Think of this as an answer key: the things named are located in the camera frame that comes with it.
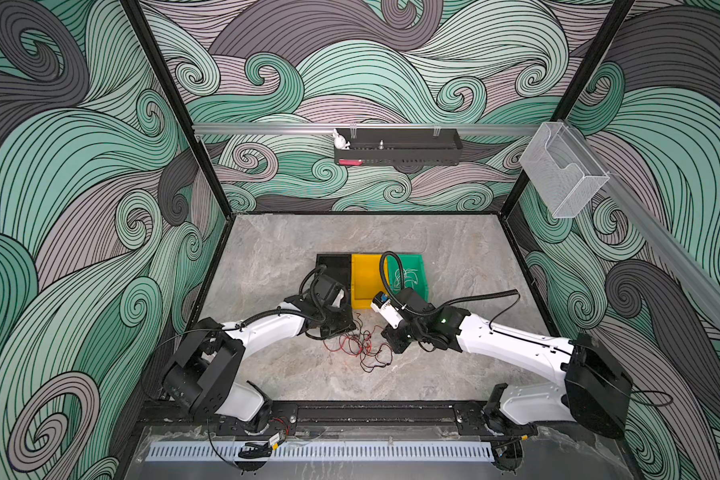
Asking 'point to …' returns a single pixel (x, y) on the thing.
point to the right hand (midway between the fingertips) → (383, 333)
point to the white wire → (410, 277)
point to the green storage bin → (412, 261)
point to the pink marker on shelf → (350, 162)
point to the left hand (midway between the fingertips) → (359, 325)
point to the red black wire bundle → (359, 342)
